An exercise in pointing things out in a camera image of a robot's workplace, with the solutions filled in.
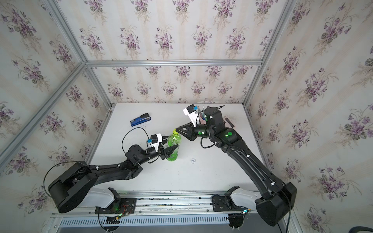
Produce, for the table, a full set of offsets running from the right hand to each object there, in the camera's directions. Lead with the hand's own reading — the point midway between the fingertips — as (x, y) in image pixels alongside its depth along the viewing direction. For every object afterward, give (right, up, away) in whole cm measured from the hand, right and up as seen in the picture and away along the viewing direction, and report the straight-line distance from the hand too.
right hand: (181, 130), depth 66 cm
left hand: (-2, -7, +5) cm, 9 cm away
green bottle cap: (-3, -1, -1) cm, 3 cm away
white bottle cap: (+6, -21, +22) cm, 31 cm away
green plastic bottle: (-4, -5, +3) cm, 7 cm away
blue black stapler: (-31, +5, +41) cm, 51 cm away
